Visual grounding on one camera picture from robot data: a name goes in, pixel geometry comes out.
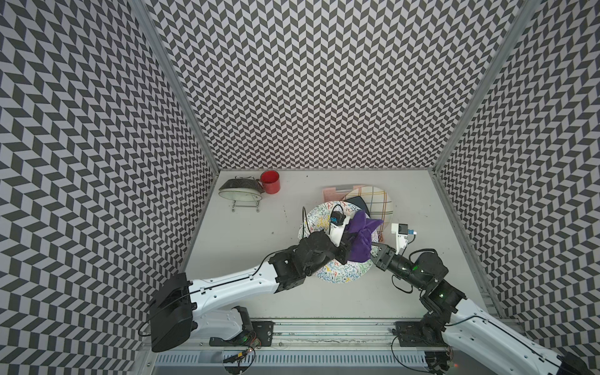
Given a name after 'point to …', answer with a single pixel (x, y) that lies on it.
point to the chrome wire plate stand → (246, 205)
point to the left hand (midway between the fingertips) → (352, 234)
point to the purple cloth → (360, 228)
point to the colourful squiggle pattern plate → (317, 219)
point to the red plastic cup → (271, 181)
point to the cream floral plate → (240, 194)
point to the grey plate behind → (242, 183)
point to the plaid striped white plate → (379, 204)
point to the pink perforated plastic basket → (337, 193)
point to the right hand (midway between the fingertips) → (359, 248)
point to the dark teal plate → (358, 201)
